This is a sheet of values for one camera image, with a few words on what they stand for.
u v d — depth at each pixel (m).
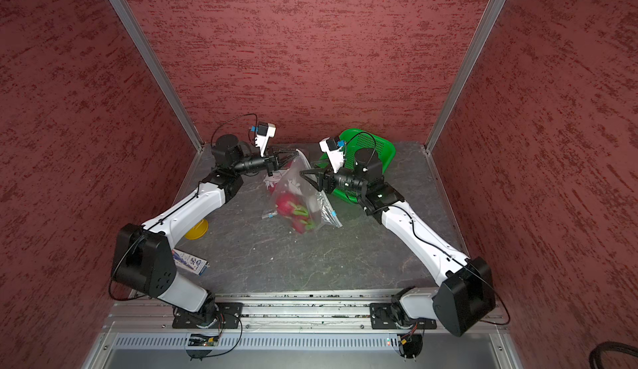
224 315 0.74
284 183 0.85
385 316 0.74
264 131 0.65
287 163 0.72
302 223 0.83
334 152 0.61
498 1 0.75
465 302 0.40
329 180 0.61
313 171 0.71
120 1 0.74
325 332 0.72
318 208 0.69
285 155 0.70
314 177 0.70
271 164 0.67
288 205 0.86
